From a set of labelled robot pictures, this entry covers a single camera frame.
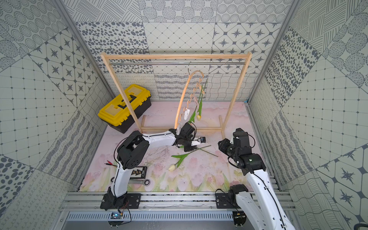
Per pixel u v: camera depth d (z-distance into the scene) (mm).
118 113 904
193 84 1108
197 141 811
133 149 562
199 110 917
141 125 1003
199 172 842
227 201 733
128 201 731
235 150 551
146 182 804
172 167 838
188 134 785
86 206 734
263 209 433
